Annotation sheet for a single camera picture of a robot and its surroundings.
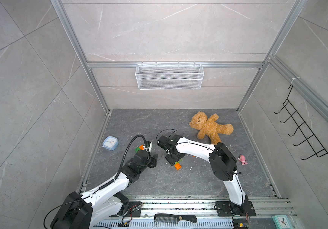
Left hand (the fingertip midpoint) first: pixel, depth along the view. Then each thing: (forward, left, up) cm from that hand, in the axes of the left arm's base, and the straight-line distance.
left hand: (154, 152), depth 85 cm
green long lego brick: (-7, +7, +17) cm, 20 cm away
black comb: (-33, -8, -9) cm, 35 cm away
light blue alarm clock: (+12, +32, -7) cm, 35 cm away
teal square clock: (-36, -63, -7) cm, 73 cm away
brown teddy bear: (+19, -39, -2) cm, 43 cm away
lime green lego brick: (-7, -12, -1) cm, 14 cm away
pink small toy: (-2, -56, -7) cm, 57 cm away
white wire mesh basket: (+49, -9, +21) cm, 54 cm away
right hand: (-2, -14, -8) cm, 16 cm away
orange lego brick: (-6, -14, -8) cm, 17 cm away
